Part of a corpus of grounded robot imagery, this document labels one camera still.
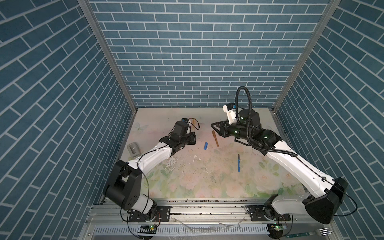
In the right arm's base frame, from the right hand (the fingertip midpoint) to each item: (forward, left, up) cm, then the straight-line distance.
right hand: (212, 122), depth 70 cm
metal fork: (-35, -53, -32) cm, 71 cm away
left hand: (+4, +9, -18) cm, 20 cm away
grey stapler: (-2, +48, -29) cm, 56 cm away
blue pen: (-5, -18, -34) cm, 39 cm away
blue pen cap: (+7, +3, -32) cm, 33 cm away
